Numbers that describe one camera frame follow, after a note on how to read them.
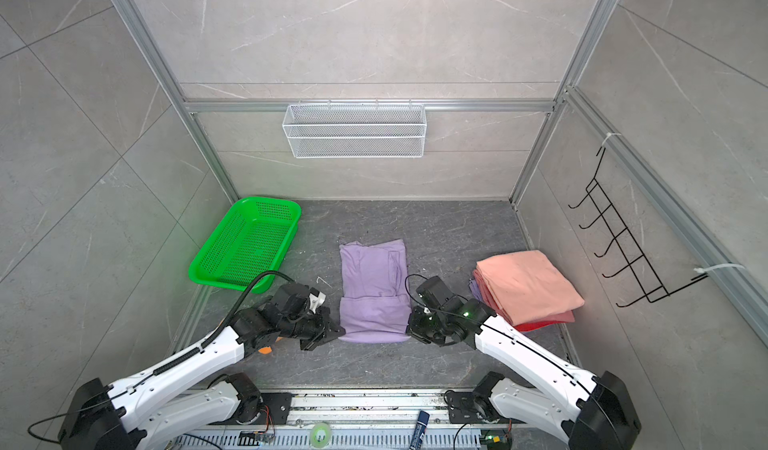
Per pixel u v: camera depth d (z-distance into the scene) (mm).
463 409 730
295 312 620
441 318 589
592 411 389
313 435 700
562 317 836
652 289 588
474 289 934
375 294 929
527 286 863
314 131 1004
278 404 734
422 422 700
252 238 1074
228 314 891
